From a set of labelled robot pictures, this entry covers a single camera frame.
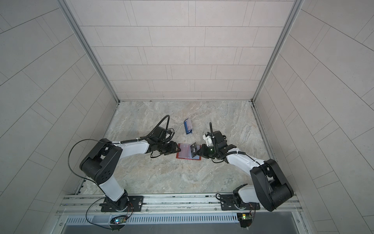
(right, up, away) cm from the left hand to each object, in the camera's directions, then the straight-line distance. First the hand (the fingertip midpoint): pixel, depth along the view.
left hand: (182, 149), depth 88 cm
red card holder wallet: (+2, -2, 0) cm, 3 cm away
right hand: (+8, -1, -5) cm, 10 cm away
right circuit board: (+32, -28, -20) cm, 47 cm away
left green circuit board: (-26, -25, -24) cm, 44 cm away
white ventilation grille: (-10, -27, -20) cm, 35 cm away
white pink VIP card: (+4, +14, +13) cm, 19 cm away
